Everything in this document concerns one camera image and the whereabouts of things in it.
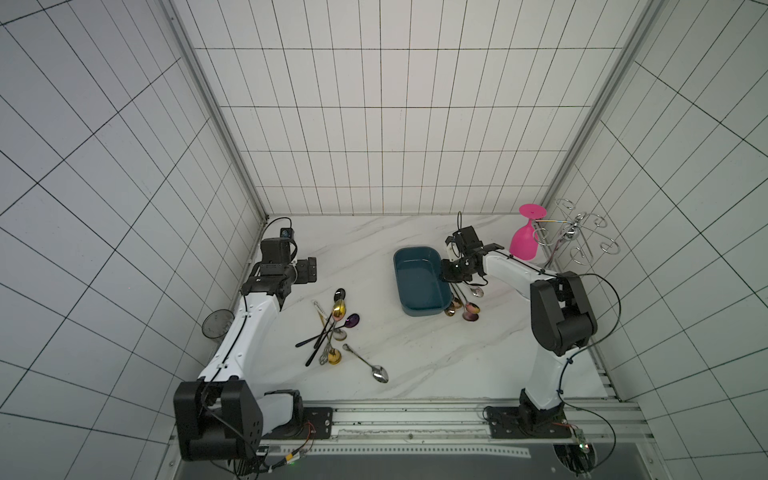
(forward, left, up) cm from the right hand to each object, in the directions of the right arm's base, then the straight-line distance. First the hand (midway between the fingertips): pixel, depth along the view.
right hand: (430, 275), depth 96 cm
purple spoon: (-16, +24, -3) cm, 29 cm away
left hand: (-8, +41, +12) cm, 43 cm away
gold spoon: (-27, +28, -3) cm, 39 cm away
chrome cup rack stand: (+2, -36, +24) cm, 44 cm away
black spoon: (-8, +30, -3) cm, 31 cm away
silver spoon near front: (-30, +15, -4) cm, 34 cm away
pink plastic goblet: (+6, -28, +13) cm, 31 cm away
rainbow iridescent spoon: (-13, +29, -2) cm, 31 cm away
